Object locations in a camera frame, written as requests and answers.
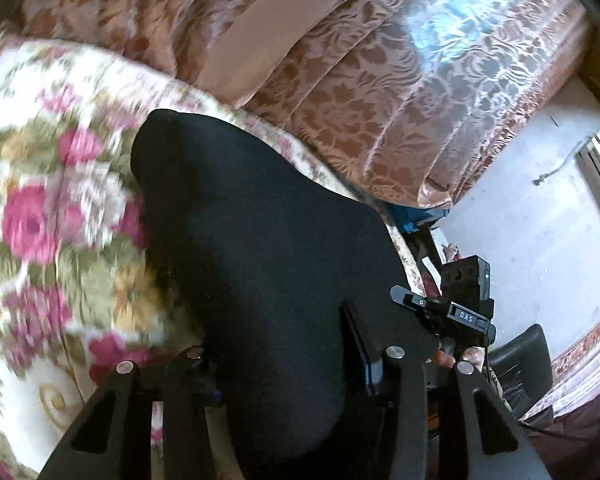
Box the black bag on floor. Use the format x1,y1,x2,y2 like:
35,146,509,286
488,324,553,420

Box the black pants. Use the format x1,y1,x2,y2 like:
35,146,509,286
131,110,435,479

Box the brown patterned quilt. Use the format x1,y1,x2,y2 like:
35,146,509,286
16,0,592,208

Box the right hand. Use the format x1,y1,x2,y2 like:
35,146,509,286
431,346,488,369

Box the floral bed sheet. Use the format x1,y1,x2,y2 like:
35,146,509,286
0,29,426,480

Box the patterned rug edge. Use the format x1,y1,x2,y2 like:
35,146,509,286
524,322,600,420

